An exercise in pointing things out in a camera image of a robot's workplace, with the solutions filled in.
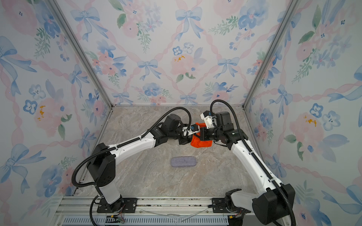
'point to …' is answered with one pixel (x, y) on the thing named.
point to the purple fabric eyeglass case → (183, 161)
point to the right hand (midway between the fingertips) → (196, 132)
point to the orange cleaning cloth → (195, 140)
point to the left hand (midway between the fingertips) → (195, 132)
